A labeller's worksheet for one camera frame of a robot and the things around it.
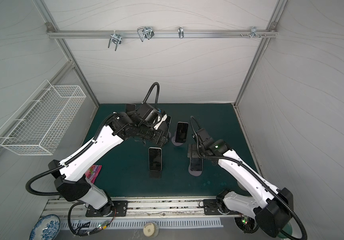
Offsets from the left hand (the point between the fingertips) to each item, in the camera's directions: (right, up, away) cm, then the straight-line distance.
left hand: (165, 135), depth 69 cm
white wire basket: (-59, +4, -1) cm, 59 cm away
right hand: (+17, -7, +10) cm, 21 cm away
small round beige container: (-5, -37, -9) cm, 39 cm away
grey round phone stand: (+16, -24, +17) cm, 34 cm away
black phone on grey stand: (+9, -1, +17) cm, 19 cm away
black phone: (+16, -18, +13) cm, 27 cm away
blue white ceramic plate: (-54, -42, -1) cm, 69 cm away
